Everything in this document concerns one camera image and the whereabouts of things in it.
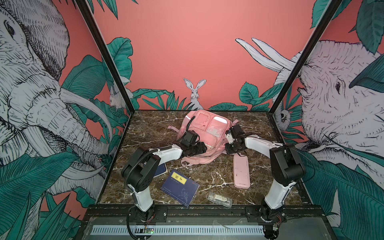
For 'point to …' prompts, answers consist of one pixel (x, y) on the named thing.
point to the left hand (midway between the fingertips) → (206, 147)
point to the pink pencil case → (242, 174)
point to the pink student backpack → (210, 126)
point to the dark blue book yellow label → (180, 188)
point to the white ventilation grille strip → (176, 229)
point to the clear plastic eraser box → (220, 199)
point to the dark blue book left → (161, 169)
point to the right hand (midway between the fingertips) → (226, 148)
